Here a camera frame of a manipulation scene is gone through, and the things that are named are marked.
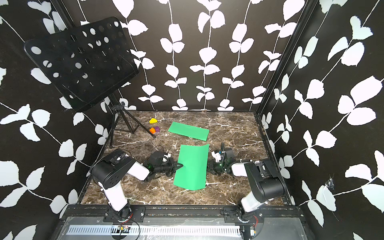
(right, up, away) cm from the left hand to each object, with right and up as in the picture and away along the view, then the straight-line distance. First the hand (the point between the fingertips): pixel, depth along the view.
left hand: (184, 164), depth 89 cm
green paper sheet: (+5, -5, -4) cm, 8 cm away
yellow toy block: (-27, +27, +24) cm, 45 cm away
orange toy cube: (-25, +20, +17) cm, 36 cm away
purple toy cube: (-22, +21, +18) cm, 35 cm away
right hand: (+11, -1, -1) cm, 11 cm away
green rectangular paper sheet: (+2, +19, +19) cm, 27 cm away
